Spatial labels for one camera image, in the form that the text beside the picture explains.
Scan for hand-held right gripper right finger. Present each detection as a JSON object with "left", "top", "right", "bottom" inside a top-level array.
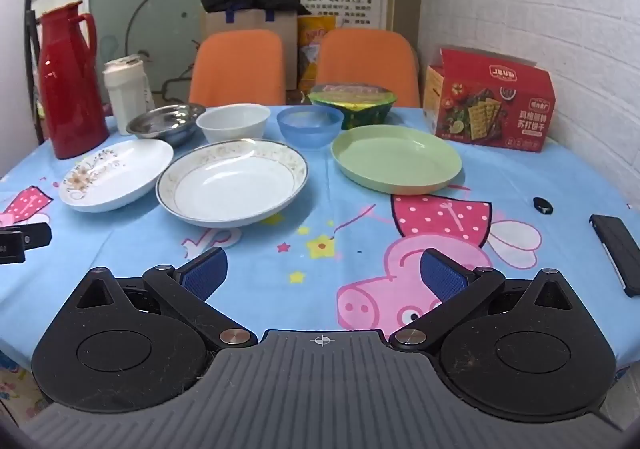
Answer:
[{"left": 390, "top": 248, "right": 576, "bottom": 350}]

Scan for stainless steel bowl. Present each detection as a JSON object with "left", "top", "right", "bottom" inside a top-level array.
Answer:
[{"left": 126, "top": 103, "right": 207, "bottom": 148}]

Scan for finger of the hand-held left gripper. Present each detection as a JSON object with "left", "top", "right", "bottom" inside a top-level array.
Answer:
[
  {"left": 0, "top": 229, "right": 27, "bottom": 265},
  {"left": 21, "top": 222, "right": 53, "bottom": 250}
]

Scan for red thermos jug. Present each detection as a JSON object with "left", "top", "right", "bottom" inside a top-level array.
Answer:
[{"left": 37, "top": 1, "right": 110, "bottom": 160}]

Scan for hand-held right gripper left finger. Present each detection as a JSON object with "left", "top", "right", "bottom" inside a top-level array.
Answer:
[{"left": 70, "top": 248, "right": 258, "bottom": 350}]

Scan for yellow packet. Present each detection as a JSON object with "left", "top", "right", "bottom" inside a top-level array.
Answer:
[{"left": 297, "top": 16, "right": 331, "bottom": 92}]

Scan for floral patterned cloth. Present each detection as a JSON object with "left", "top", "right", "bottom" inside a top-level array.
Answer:
[{"left": 0, "top": 351, "right": 51, "bottom": 425}]

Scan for black metal frame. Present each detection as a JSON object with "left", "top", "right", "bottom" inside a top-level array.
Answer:
[{"left": 19, "top": 0, "right": 51, "bottom": 102}]

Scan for blue plastic bowl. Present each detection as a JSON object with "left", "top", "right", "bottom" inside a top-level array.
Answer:
[{"left": 276, "top": 106, "right": 345, "bottom": 150}]

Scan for red cracker box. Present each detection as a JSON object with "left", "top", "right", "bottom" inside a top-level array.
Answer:
[{"left": 423, "top": 48, "right": 556, "bottom": 153}]

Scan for white gold-rimmed plate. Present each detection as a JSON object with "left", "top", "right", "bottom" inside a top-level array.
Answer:
[{"left": 156, "top": 139, "right": 309, "bottom": 229}]

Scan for green plastic plate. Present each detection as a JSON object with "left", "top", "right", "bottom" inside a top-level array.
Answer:
[{"left": 331, "top": 124, "right": 463, "bottom": 196}]

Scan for white ceramic bowl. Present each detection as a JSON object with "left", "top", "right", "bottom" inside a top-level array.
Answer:
[{"left": 195, "top": 103, "right": 271, "bottom": 144}]

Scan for orange chair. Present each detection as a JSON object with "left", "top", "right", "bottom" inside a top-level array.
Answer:
[
  {"left": 316, "top": 28, "right": 421, "bottom": 108},
  {"left": 188, "top": 30, "right": 287, "bottom": 108}
]

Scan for blue cartoon tablecloth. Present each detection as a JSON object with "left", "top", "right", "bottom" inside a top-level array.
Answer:
[{"left": 0, "top": 104, "right": 640, "bottom": 410}]

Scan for white tumbler cup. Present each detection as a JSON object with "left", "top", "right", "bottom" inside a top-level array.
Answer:
[{"left": 102, "top": 55, "right": 155, "bottom": 137}]

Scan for green instant noodle cup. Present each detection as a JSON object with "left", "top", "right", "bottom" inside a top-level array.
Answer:
[{"left": 307, "top": 83, "right": 398, "bottom": 130}]

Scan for cardboard box with blue straps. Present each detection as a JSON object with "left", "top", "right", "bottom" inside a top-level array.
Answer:
[{"left": 202, "top": 9, "right": 299, "bottom": 90}]

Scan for black phone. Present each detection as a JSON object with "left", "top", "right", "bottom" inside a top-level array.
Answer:
[{"left": 589, "top": 214, "right": 640, "bottom": 298}]

